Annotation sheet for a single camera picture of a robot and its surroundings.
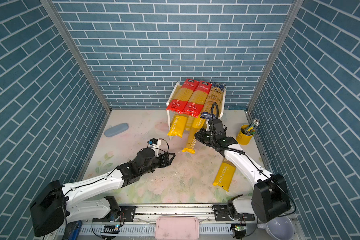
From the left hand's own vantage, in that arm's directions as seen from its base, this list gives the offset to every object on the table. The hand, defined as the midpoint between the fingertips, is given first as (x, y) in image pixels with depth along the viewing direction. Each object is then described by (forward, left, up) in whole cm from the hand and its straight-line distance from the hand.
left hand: (173, 156), depth 79 cm
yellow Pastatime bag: (+19, -3, +4) cm, 19 cm away
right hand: (+12, -11, +5) cm, 17 cm away
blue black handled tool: (-30, +46, -13) cm, 56 cm away
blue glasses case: (+29, +43, -15) cm, 54 cm away
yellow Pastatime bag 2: (-5, -30, -13) cm, 33 cm away
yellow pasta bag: (+20, -11, +4) cm, 23 cm away
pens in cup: (+20, -48, -1) cm, 52 cm away
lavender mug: (-31, -52, -13) cm, 62 cm away
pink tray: (-30, -2, -11) cm, 32 cm away
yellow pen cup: (+17, -45, -4) cm, 48 cm away
